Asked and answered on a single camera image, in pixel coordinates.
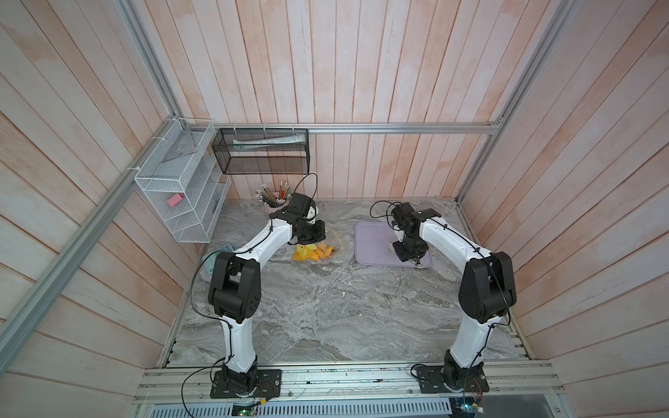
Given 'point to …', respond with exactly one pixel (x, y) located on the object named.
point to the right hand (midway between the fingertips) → (407, 253)
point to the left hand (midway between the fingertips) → (326, 239)
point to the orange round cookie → (324, 250)
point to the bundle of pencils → (268, 198)
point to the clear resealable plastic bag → (332, 238)
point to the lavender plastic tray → (372, 240)
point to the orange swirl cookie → (306, 252)
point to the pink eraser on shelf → (175, 199)
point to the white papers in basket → (247, 143)
